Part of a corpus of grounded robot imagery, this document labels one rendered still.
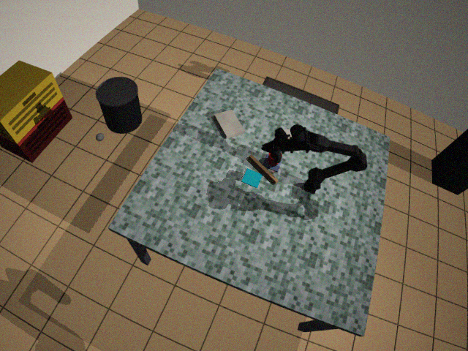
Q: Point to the tan flat rectangular block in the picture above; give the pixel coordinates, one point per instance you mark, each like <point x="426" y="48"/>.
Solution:
<point x="229" y="124"/>

